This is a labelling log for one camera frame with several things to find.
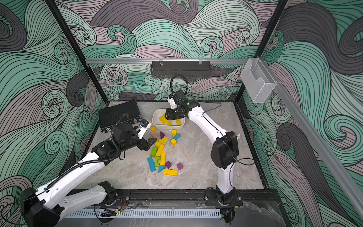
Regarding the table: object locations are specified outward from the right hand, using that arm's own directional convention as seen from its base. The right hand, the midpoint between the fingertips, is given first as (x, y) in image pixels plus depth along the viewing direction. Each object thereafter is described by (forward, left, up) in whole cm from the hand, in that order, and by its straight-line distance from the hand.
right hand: (166, 116), depth 84 cm
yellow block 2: (+10, 0, -21) cm, 23 cm away
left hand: (-13, +7, +2) cm, 15 cm away
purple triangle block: (-2, +4, -19) cm, 20 cm away
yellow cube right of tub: (0, -4, -19) cm, 19 cm away
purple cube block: (-22, -1, -19) cm, 29 cm away
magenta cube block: (-23, -8, -20) cm, 32 cm away
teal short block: (-2, -6, -20) cm, 21 cm away
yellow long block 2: (-18, +3, -19) cm, 27 cm away
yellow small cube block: (-7, -4, -19) cm, 20 cm away
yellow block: (+12, +5, -19) cm, 23 cm away
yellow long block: (-27, -2, -20) cm, 33 cm away
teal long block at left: (-22, +9, -20) cm, 31 cm away
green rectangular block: (-14, +8, -18) cm, 24 cm away
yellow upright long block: (-13, +5, -20) cm, 24 cm away
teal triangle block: (-25, +3, -18) cm, 31 cm away
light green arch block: (-19, +6, -19) cm, 27 cm away
